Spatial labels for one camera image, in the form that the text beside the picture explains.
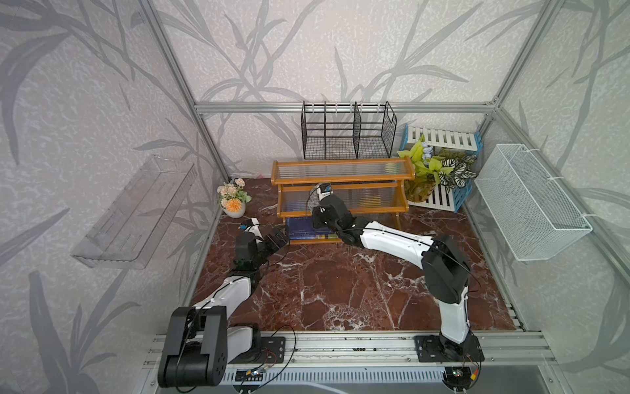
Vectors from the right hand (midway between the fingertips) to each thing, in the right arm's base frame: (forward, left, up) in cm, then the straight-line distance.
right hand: (313, 206), depth 88 cm
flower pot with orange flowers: (+9, +34, -6) cm, 35 cm away
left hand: (-7, +11, -5) cm, 14 cm away
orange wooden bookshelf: (+11, -21, -1) cm, 24 cm away
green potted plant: (+12, -43, +5) cm, 45 cm away
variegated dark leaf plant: (+13, -55, +9) cm, 57 cm away
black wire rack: (+35, -14, +8) cm, 38 cm away
